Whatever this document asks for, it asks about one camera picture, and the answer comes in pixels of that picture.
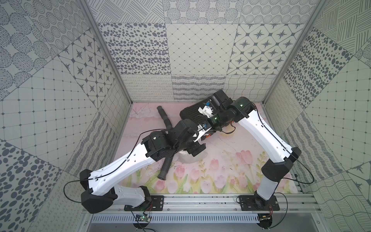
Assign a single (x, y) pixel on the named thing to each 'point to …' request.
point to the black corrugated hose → (166, 165)
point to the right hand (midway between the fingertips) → (199, 133)
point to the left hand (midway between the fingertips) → (197, 130)
